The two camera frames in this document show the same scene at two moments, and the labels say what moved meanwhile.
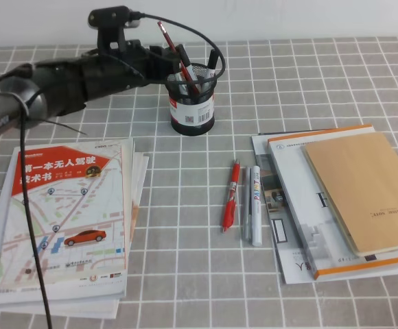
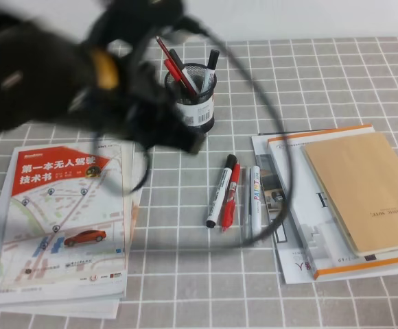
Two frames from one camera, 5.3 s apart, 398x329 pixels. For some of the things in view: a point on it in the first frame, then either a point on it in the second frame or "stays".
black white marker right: (210, 71) stays
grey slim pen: (246, 201) stays
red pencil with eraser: (191, 81) -> (176, 66)
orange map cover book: (79, 197) stays
